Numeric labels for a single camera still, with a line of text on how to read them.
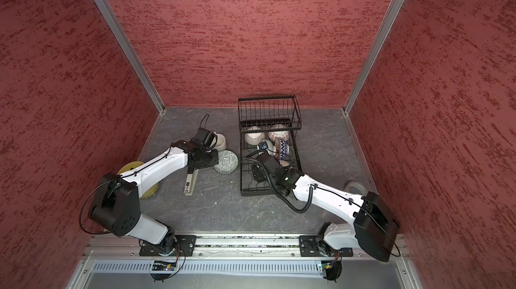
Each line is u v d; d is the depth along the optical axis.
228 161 0.95
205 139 0.71
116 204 0.43
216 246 0.76
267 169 0.60
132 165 0.80
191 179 0.88
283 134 1.01
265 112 0.92
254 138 1.00
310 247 0.74
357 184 0.88
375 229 0.41
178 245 0.73
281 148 0.90
